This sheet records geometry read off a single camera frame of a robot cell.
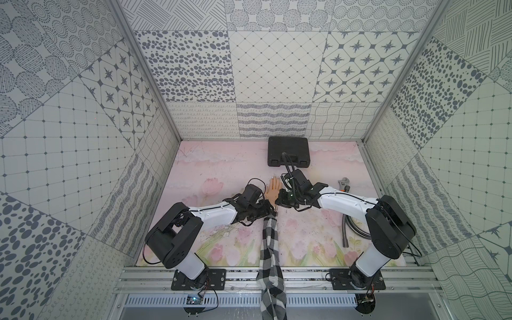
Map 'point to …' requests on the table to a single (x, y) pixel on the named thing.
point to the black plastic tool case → (296, 147)
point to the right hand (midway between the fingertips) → (276, 204)
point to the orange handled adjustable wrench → (343, 182)
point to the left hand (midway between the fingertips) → (275, 214)
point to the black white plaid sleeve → (270, 278)
